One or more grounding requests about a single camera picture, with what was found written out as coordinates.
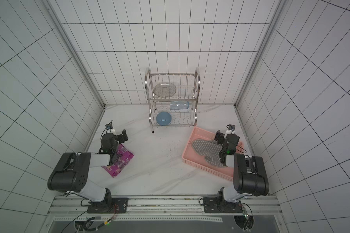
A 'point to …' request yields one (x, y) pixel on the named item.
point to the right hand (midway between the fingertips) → (221, 129)
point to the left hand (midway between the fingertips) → (118, 132)
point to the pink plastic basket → (191, 156)
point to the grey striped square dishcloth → (210, 150)
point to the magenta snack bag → (123, 156)
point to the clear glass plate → (165, 90)
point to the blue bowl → (164, 118)
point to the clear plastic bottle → (179, 105)
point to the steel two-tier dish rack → (172, 98)
